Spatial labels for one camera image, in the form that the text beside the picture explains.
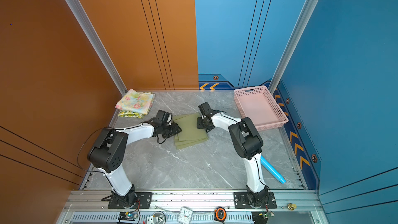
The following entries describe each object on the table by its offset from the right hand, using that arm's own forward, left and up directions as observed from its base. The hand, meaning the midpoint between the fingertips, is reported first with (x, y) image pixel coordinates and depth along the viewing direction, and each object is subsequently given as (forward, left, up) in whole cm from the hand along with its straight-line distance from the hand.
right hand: (199, 125), depth 100 cm
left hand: (-4, +12, +1) cm, 12 cm away
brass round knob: (-44, -43, +1) cm, 62 cm away
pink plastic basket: (+18, -42, -1) cm, 46 cm away
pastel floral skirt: (+17, +44, +4) cm, 47 cm away
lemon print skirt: (+8, +48, +1) cm, 48 cm away
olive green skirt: (-8, +6, +2) cm, 10 cm away
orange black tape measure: (-48, -10, +2) cm, 49 cm away
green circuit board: (-48, +31, -2) cm, 58 cm away
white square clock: (-48, +5, +1) cm, 49 cm away
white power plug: (-50, +18, +7) cm, 54 cm away
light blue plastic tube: (-28, -39, 0) cm, 48 cm away
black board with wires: (-48, -30, -3) cm, 57 cm away
